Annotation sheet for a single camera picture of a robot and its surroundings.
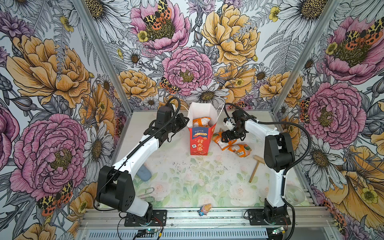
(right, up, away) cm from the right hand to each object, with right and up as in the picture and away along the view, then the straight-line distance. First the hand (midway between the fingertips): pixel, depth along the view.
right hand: (229, 141), depth 98 cm
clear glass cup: (+31, -26, -17) cm, 44 cm away
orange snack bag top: (-18, +12, -5) cm, 22 cm away
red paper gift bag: (-19, +3, -14) cm, 24 cm away
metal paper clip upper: (-48, -26, -16) cm, 57 cm away
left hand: (-25, +12, -16) cm, 32 cm away
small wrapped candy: (-17, -31, -24) cm, 43 cm away
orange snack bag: (-8, +2, +3) cm, 9 cm away
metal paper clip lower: (-46, -29, -18) cm, 57 cm away
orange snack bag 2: (+6, -4, -7) cm, 10 cm away
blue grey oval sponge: (-51, -17, -13) cm, 55 cm away
